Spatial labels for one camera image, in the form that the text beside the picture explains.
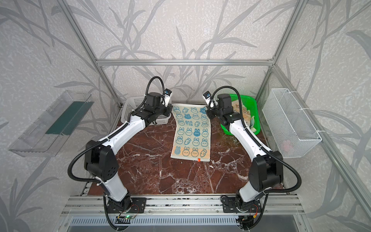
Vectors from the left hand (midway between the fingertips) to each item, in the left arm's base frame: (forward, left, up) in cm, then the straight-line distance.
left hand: (171, 99), depth 86 cm
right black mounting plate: (-52, -33, -24) cm, 66 cm away
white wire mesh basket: (-29, -57, +10) cm, 64 cm away
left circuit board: (-57, +18, -25) cm, 65 cm away
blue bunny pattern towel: (-13, -12, -26) cm, 32 cm away
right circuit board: (-58, -42, -28) cm, 77 cm away
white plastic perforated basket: (+17, +36, -22) cm, 45 cm away
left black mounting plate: (-53, +14, -24) cm, 60 cm away
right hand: (-2, -23, +1) cm, 23 cm away
